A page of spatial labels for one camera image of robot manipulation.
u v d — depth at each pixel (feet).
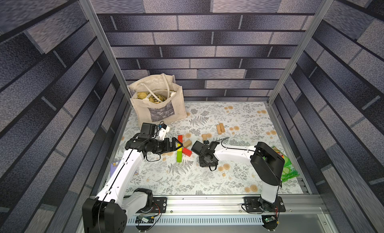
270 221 2.38
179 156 2.94
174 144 2.24
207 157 2.10
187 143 3.07
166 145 2.20
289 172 2.52
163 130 2.38
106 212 1.23
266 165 1.62
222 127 3.39
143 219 2.32
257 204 2.38
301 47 2.87
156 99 2.95
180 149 2.95
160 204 2.43
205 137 3.28
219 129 3.39
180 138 3.21
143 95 2.94
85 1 2.27
